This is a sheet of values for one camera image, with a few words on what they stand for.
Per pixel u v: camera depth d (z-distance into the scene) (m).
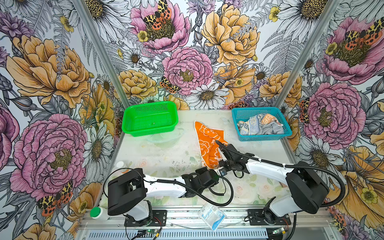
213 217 0.75
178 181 0.54
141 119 1.16
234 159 0.69
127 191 0.46
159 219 0.74
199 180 0.62
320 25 0.78
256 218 0.74
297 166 0.48
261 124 1.05
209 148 0.99
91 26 0.77
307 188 0.44
